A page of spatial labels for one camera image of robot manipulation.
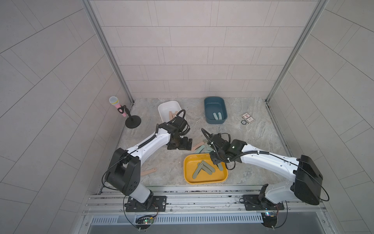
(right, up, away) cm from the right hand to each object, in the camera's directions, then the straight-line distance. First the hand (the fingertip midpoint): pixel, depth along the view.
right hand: (212, 157), depth 80 cm
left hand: (-14, +5, +4) cm, 16 cm away
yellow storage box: (-12, -5, +4) cm, 14 cm away
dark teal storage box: (+6, +27, +29) cm, 40 cm away
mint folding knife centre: (-6, +2, +9) cm, 11 cm away
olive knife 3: (+3, -3, -5) cm, 6 cm away
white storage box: (-32, +29, +28) cm, 51 cm away
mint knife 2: (+8, +22, +25) cm, 35 cm away
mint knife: (+5, +22, +25) cm, 33 cm away
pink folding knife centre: (-8, +4, +10) cm, 13 cm away
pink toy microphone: (-57, +32, +4) cm, 66 cm away
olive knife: (-4, -6, +2) cm, 8 cm away
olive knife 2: (-8, -8, +2) cm, 11 cm away
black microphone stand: (-54, +19, +22) cm, 61 cm away
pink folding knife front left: (-37, -8, +1) cm, 38 cm away
